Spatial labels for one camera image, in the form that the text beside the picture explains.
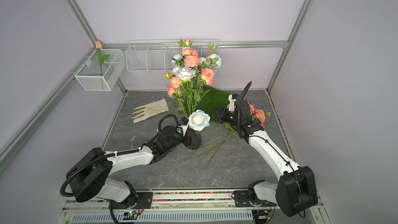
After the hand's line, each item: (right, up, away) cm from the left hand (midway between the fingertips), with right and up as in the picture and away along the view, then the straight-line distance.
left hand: (194, 130), depth 84 cm
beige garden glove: (-35, +9, +25) cm, 44 cm away
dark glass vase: (0, -4, -8) cm, 9 cm away
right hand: (+12, +11, -3) cm, 16 cm away
